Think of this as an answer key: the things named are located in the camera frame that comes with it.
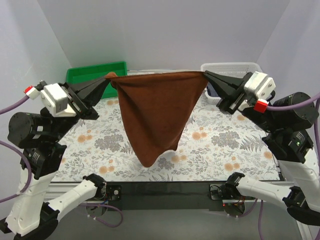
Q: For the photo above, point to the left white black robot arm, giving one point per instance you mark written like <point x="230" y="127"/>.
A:
<point x="36" y="138"/>

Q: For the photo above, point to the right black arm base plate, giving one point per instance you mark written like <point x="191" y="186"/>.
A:
<point x="216" y="192"/>

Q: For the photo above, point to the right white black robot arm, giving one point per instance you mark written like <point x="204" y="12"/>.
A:
<point x="286" y="123"/>

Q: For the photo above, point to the grey blue towel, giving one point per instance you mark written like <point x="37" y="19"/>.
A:
<point x="211" y="91"/>

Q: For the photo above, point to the orange brown towel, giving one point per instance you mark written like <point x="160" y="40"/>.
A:
<point x="155" y="109"/>

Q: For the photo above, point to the floral table mat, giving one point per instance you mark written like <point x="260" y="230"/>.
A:
<point x="212" y="146"/>

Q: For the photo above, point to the aluminium frame rail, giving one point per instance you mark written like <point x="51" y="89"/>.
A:
<point x="169" y="195"/>

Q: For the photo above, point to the white plastic basket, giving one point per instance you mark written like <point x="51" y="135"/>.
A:
<point x="233" y="69"/>

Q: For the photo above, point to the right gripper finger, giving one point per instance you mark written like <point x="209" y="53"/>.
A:
<point x="217" y="80"/>
<point x="227" y="95"/>

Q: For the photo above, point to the green plastic tray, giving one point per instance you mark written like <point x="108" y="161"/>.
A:
<point x="87" y="73"/>

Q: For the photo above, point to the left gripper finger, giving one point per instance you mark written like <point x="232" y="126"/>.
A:
<point x="95" y="86"/>
<point x="92" y="99"/>

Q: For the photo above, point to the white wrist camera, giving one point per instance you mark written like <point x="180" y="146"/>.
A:
<point x="257" y="90"/>
<point x="54" y="98"/>

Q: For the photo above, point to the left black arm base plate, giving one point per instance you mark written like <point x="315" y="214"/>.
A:
<point x="111" y="192"/>

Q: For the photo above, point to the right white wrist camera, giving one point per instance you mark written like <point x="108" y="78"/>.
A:
<point x="257" y="90"/>

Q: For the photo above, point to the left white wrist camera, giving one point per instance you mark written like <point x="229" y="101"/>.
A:
<point x="54" y="98"/>

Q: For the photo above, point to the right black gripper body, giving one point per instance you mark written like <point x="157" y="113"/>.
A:
<point x="233" y="95"/>

